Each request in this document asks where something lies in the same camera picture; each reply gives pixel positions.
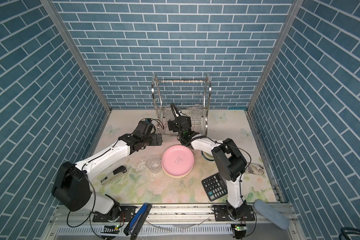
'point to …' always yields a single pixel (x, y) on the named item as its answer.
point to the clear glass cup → (154, 163)
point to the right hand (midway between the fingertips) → (175, 117)
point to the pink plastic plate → (177, 161)
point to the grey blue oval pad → (272, 214)
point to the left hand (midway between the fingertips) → (155, 137)
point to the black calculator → (214, 187)
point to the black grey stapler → (116, 173)
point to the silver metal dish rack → (191, 96)
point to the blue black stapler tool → (136, 224)
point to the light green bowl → (207, 156)
